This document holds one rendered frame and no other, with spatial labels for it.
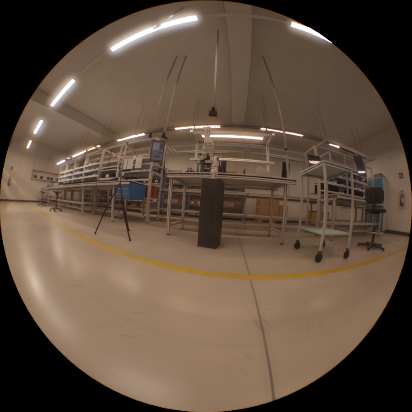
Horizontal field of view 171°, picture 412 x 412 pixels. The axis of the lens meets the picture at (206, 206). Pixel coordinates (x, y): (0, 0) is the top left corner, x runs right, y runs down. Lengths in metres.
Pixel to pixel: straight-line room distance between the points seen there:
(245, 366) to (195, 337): 0.22
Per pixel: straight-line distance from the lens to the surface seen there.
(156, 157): 3.26
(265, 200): 5.39
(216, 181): 1.65
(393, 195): 6.62
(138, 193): 3.18
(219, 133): 2.73
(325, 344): 0.74
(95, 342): 0.65
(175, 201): 6.23
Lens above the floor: 0.51
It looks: level
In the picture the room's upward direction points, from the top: 4 degrees clockwise
